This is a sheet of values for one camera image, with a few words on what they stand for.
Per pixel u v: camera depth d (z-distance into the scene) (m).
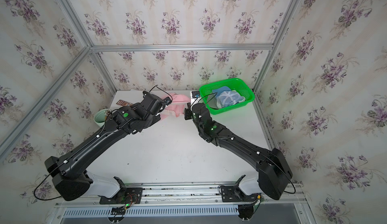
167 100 0.63
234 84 1.18
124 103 1.11
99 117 0.90
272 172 0.40
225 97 1.02
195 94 0.64
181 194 0.75
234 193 0.66
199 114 0.54
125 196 0.67
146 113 0.50
